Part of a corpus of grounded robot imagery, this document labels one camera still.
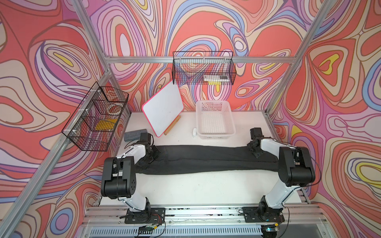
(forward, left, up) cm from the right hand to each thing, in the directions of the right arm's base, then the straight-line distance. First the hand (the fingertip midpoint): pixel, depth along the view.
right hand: (253, 152), depth 97 cm
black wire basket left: (0, +91, +31) cm, 97 cm away
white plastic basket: (+29, +22, +1) cm, 37 cm away
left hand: (-1, +63, +2) cm, 63 cm away
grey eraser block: (+13, +81, +6) cm, 83 cm away
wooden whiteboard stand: (+22, +54, +6) cm, 59 cm away
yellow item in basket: (0, +82, +33) cm, 88 cm away
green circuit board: (-40, +65, +1) cm, 76 cm away
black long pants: (-4, +44, +1) cm, 45 cm away
